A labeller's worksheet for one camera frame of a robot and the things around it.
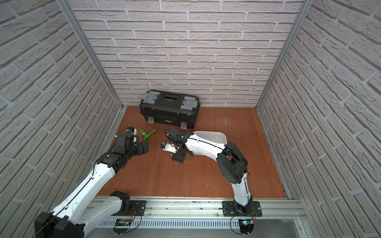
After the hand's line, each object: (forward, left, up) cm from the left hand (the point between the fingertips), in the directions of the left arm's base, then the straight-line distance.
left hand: (141, 141), depth 81 cm
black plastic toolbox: (+26, -16, 0) cm, 30 cm away
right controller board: (-38, -55, -16) cm, 69 cm away
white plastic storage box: (+9, -47, -11) cm, 49 cm away
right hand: (-2, -22, -10) cm, 24 cm away
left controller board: (-36, +6, -19) cm, 41 cm away
